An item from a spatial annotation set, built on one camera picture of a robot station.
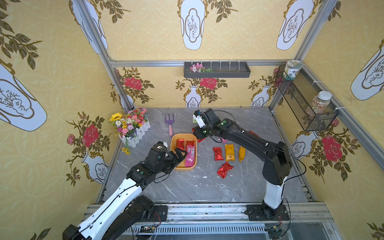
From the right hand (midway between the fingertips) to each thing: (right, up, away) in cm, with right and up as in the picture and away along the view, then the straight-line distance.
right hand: (199, 128), depth 88 cm
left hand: (-11, -14, -11) cm, 21 cm away
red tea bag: (-5, -11, +10) cm, 16 cm away
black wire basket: (+60, +20, +3) cm, 64 cm away
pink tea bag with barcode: (-6, -18, +2) cm, 19 cm away
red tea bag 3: (+13, -25, -2) cm, 28 cm away
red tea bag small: (-12, -11, +10) cm, 19 cm away
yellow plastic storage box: (-11, -23, +3) cm, 26 cm away
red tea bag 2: (+11, -16, +5) cm, 20 cm away
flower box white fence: (-41, 0, +2) cm, 41 cm away
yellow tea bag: (+19, -14, +5) cm, 24 cm away
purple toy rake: (-21, +3, +26) cm, 34 cm away
